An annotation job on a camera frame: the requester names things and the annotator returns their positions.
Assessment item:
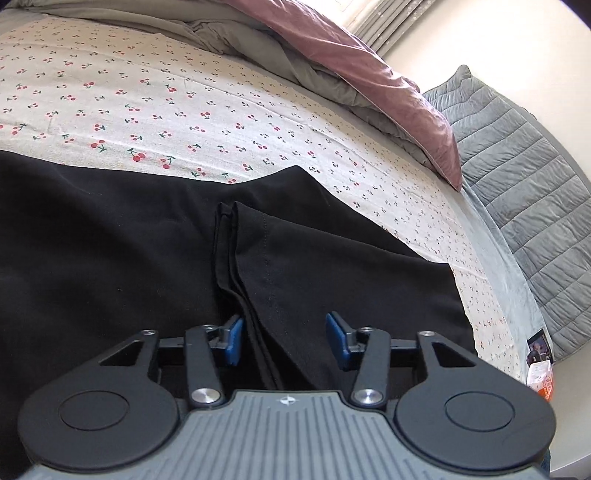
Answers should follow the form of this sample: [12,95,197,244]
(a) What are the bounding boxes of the orange and white carton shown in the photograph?
[526,359,555,402]

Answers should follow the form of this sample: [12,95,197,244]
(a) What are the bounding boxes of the dark photo card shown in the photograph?
[526,330,551,365]

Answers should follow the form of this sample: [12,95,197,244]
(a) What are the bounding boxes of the cherry print bed sheet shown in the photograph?
[0,23,529,381]

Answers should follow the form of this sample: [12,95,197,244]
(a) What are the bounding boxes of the black pants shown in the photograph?
[0,150,478,455]

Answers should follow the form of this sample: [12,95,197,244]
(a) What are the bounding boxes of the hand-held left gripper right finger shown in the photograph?
[325,312,481,409]

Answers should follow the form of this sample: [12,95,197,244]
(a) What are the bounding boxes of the grey patterned curtain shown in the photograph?
[344,0,432,54]

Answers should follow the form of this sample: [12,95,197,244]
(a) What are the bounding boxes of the grey quilted cover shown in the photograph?
[422,65,580,365]

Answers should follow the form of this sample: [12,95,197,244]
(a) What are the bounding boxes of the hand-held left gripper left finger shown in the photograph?
[92,315,244,409]

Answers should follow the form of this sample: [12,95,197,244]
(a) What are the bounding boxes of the light grey bed cover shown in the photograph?
[455,178,548,356]

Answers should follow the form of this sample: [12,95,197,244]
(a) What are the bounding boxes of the pink and grey duvet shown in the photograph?
[0,0,464,192]

